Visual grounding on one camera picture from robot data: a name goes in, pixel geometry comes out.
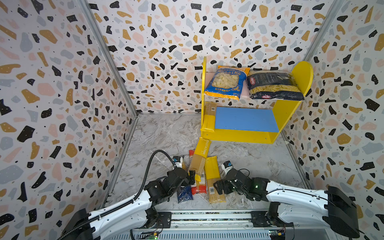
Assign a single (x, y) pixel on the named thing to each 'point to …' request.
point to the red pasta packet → (199, 189)
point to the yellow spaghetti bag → (209, 115)
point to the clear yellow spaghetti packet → (213, 175)
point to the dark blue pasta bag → (184, 193)
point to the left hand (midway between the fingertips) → (189, 170)
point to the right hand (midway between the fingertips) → (217, 181)
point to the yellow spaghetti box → (201, 153)
